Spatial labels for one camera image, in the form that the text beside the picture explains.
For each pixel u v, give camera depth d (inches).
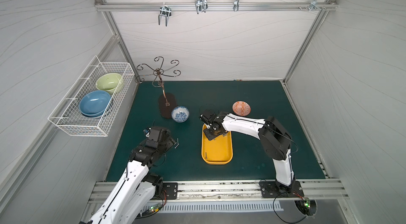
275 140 19.9
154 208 27.1
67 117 22.7
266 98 43.6
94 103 25.6
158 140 23.4
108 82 28.8
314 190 30.0
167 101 40.2
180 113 39.7
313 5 30.1
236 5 31.0
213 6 31.2
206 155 33.1
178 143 34.8
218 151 34.5
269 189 29.1
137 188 19.6
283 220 25.6
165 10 30.8
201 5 30.0
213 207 27.7
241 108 41.0
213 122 27.1
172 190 28.8
